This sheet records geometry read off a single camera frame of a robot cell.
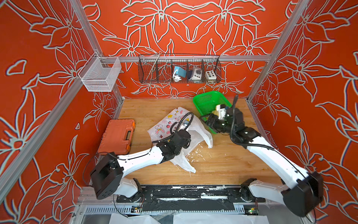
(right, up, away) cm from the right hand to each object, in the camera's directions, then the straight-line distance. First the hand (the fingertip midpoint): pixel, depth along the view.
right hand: (200, 119), depth 73 cm
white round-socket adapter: (+1, +29, +18) cm, 34 cm away
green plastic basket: (+13, +12, +41) cm, 45 cm away
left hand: (-8, -6, +8) cm, 13 cm away
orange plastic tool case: (-53, -13, +18) cm, 57 cm away
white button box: (+11, +30, +22) cm, 38 cm away
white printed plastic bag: (-10, -1, +22) cm, 24 cm away
